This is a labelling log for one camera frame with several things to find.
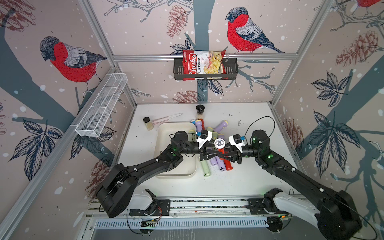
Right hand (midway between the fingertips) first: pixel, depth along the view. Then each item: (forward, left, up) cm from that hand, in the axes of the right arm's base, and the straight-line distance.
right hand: (219, 151), depth 70 cm
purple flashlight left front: (+3, +2, -19) cm, 19 cm away
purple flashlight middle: (+21, -4, -19) cm, 29 cm away
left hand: (-1, 0, +5) cm, 5 cm away
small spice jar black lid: (+27, +46, -17) cm, 56 cm away
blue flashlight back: (+30, +15, -16) cm, 37 cm away
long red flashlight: (+1, -7, -19) cm, 20 cm away
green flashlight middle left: (+26, +4, -18) cm, 31 cm away
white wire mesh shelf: (+9, +62, +10) cm, 63 cm away
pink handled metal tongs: (+34, +42, -21) cm, 58 cm away
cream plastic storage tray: (-1, +17, -22) cm, 28 cm away
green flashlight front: (-2, +6, -20) cm, 21 cm away
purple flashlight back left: (+27, +11, -16) cm, 33 cm away
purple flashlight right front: (+2, -3, -19) cm, 19 cm away
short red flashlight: (0, +1, +8) cm, 8 cm away
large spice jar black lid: (+37, +11, -10) cm, 40 cm away
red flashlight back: (+30, +9, -17) cm, 35 cm away
